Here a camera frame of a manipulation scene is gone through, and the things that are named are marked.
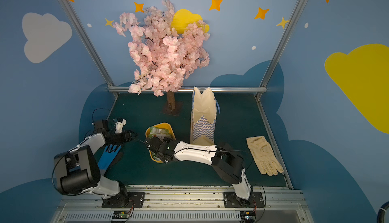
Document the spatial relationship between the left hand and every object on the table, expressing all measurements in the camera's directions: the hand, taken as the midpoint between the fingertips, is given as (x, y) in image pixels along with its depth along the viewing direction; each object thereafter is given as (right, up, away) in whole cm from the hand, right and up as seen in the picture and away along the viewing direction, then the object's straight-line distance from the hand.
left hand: (133, 134), depth 92 cm
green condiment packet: (+16, 0, +4) cm, 16 cm away
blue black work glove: (-12, -11, -3) cm, 17 cm away
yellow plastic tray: (+15, -11, -9) cm, 21 cm away
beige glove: (+79, -12, -1) cm, 80 cm away
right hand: (+22, -4, -6) cm, 23 cm away
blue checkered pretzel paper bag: (+44, +17, +9) cm, 48 cm away
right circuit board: (+64, -36, -20) cm, 76 cm away
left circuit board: (+2, -35, -20) cm, 41 cm away
